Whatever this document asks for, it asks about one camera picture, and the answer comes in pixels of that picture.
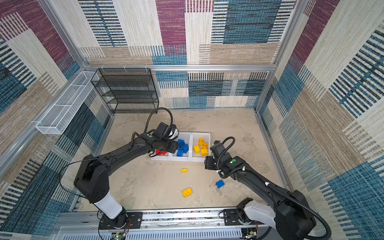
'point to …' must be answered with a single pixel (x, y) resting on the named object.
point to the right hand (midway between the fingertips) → (210, 164)
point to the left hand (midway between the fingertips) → (174, 143)
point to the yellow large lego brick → (196, 149)
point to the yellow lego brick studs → (204, 152)
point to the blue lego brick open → (180, 152)
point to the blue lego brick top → (181, 142)
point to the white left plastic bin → (168, 156)
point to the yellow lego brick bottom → (200, 141)
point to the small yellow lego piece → (184, 170)
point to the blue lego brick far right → (219, 184)
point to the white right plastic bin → (194, 141)
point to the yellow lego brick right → (204, 145)
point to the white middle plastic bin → (187, 136)
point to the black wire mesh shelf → (127, 91)
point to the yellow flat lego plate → (187, 192)
